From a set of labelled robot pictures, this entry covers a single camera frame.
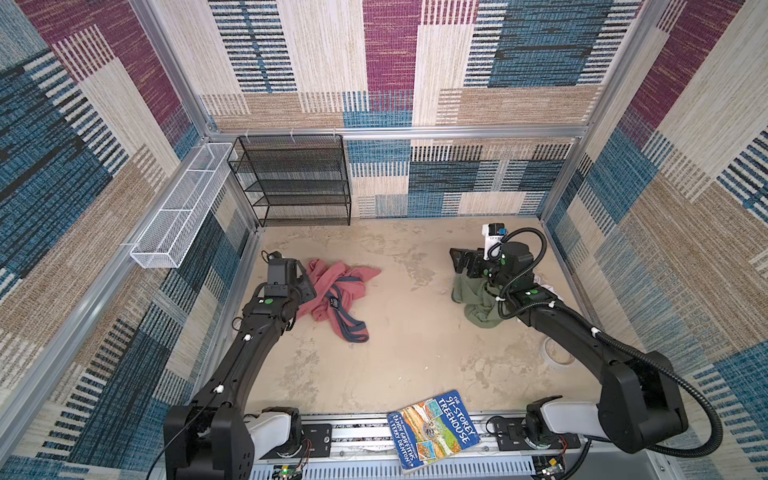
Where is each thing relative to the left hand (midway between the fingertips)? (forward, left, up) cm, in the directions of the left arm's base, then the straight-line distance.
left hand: (301, 281), depth 84 cm
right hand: (+6, -46, +5) cm, 46 cm away
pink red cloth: (+4, -8, -9) cm, 13 cm away
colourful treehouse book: (-34, -34, -14) cm, 50 cm away
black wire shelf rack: (+43, +9, +1) cm, 44 cm away
